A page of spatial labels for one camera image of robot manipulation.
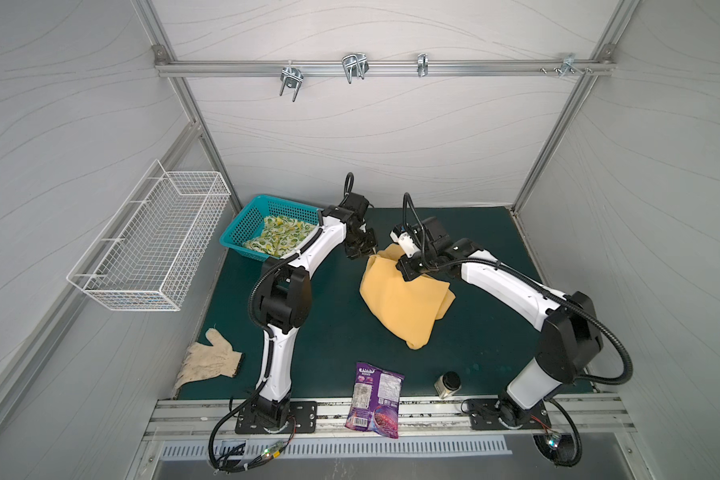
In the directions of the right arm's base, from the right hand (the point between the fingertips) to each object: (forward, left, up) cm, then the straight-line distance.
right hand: (403, 256), depth 85 cm
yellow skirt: (-11, -3, -10) cm, 15 cm away
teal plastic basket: (+20, +56, -9) cm, 60 cm away
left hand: (+6, +7, -4) cm, 10 cm away
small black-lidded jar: (-32, -10, -7) cm, 34 cm away
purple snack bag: (-36, +7, -14) cm, 39 cm away
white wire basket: (-14, +60, +15) cm, 64 cm away
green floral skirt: (+16, +43, -11) cm, 47 cm away
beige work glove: (-28, +55, -15) cm, 64 cm away
